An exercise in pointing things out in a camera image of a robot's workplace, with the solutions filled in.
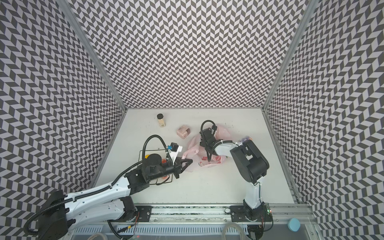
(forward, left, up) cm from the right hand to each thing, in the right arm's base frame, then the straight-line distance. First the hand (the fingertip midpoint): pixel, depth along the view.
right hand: (206, 143), depth 99 cm
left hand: (-22, +8, +19) cm, 31 cm away
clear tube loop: (-45, -9, +1) cm, 46 cm away
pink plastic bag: (-16, +5, +15) cm, 22 cm away
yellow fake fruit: (-26, +24, +35) cm, 50 cm away
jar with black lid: (+15, +31, +7) cm, 35 cm away
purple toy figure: (+1, -26, +3) cm, 27 cm away
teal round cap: (-45, -40, -1) cm, 61 cm away
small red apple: (-30, +19, +24) cm, 43 cm away
